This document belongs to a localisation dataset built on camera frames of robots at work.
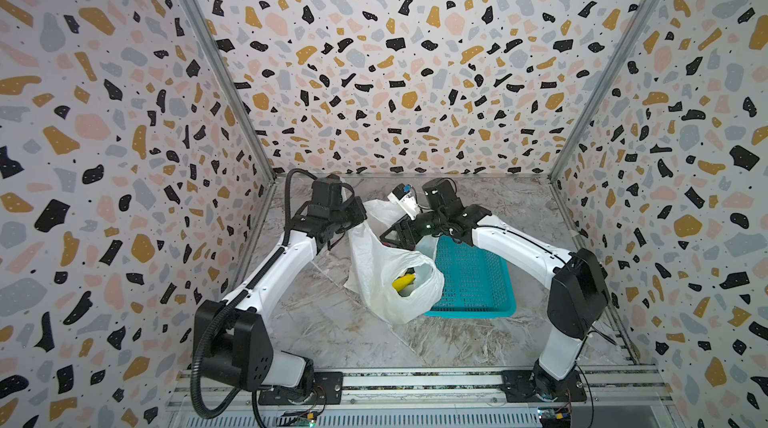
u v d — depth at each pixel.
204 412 0.37
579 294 0.47
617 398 0.73
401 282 0.84
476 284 0.92
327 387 0.73
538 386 0.67
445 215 0.66
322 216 0.63
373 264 0.79
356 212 0.74
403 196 0.73
